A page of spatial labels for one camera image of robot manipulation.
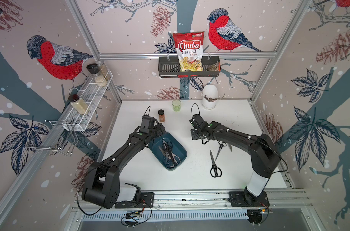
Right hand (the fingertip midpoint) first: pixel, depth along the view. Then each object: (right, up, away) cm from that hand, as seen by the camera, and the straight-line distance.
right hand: (193, 132), depth 91 cm
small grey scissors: (+19, -9, +3) cm, 21 cm away
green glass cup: (-11, +19, +24) cm, 33 cm away
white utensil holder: (+16, +26, +24) cm, 39 cm away
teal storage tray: (-10, -11, 0) cm, 15 cm away
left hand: (-20, +4, -2) cm, 21 cm away
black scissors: (-17, -9, +2) cm, 19 cm away
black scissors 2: (+12, -22, -7) cm, 26 cm away
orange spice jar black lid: (-22, +9, +13) cm, 27 cm away
